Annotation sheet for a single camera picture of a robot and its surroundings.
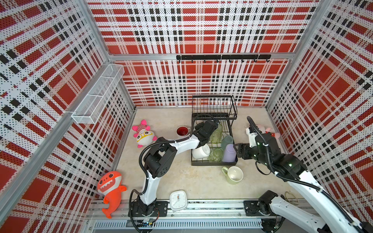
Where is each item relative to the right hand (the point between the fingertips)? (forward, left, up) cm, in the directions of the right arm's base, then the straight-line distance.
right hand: (242, 145), depth 71 cm
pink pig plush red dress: (+21, -23, -17) cm, 36 cm away
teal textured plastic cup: (+13, +3, -16) cm, 21 cm away
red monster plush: (-15, +68, -14) cm, 71 cm away
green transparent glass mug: (0, +12, -12) cm, 17 cm away
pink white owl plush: (+16, +58, -16) cm, 62 cm away
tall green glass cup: (+20, +9, -23) cm, 32 cm away
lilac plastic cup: (0, +4, -11) cm, 12 cm away
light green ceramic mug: (-7, +1, -21) cm, 23 cm away
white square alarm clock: (-21, +33, -20) cm, 44 cm away
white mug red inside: (+20, +32, -16) cm, 41 cm away
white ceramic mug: (+3, +21, -14) cm, 25 cm away
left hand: (+23, +19, -12) cm, 32 cm away
